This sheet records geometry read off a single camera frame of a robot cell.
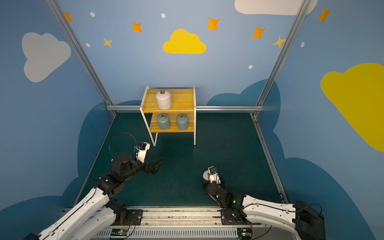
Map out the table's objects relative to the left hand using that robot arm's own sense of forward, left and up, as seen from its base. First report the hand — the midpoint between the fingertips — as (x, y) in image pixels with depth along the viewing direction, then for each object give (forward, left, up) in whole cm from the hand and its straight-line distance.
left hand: (157, 153), depth 77 cm
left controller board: (-33, +16, -20) cm, 42 cm away
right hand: (-5, -29, -14) cm, 32 cm away
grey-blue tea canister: (+20, -1, +4) cm, 20 cm away
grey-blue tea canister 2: (+20, -12, +4) cm, 24 cm away
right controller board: (-32, -46, -21) cm, 60 cm away
